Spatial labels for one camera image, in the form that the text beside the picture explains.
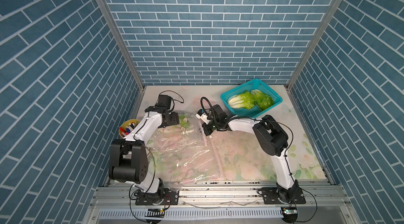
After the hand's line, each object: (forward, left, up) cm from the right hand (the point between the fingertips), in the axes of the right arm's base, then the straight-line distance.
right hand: (200, 130), depth 94 cm
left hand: (+1, +14, +7) cm, 16 cm away
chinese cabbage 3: (0, +9, +8) cm, 12 cm away
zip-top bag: (-2, +2, +2) cm, 4 cm away
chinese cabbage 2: (+19, -38, +8) cm, 44 cm away
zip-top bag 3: (-21, +10, +3) cm, 24 cm away
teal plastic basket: (+36, -32, +6) cm, 48 cm away
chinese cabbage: (+22, -27, +5) cm, 35 cm away
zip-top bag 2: (-8, +21, +6) cm, 24 cm away
